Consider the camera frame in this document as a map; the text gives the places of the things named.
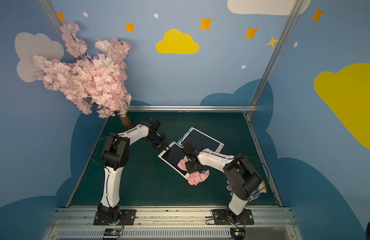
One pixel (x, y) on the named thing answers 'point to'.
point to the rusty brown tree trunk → (126, 122)
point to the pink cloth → (194, 178)
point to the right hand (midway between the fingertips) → (194, 167)
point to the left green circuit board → (112, 233)
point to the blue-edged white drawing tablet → (200, 140)
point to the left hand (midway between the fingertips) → (170, 146)
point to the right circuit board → (238, 233)
